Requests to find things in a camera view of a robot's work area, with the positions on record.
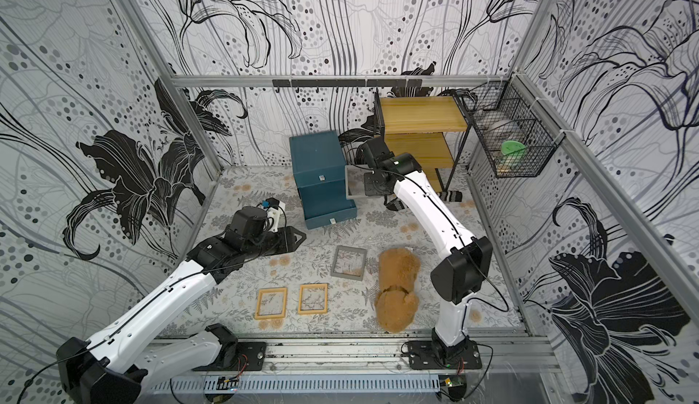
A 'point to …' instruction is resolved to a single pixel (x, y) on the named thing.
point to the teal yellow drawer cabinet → (319, 169)
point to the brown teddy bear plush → (397, 301)
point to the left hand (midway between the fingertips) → (305, 244)
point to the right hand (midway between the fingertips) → (381, 183)
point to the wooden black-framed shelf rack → (433, 129)
